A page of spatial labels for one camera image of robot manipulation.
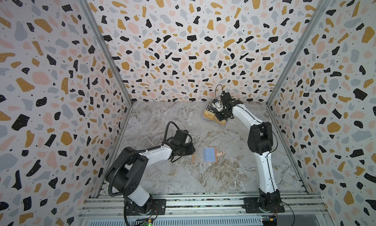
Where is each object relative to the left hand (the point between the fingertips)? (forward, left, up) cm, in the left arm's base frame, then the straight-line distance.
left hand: (197, 147), depth 89 cm
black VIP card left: (+33, -10, +1) cm, 34 cm away
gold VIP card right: (+21, -18, -2) cm, 28 cm away
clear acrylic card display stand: (+24, -14, -7) cm, 28 cm away
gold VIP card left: (+28, -9, -3) cm, 30 cm away
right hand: (+25, -15, +3) cm, 30 cm away
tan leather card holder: (-2, -5, -6) cm, 8 cm away
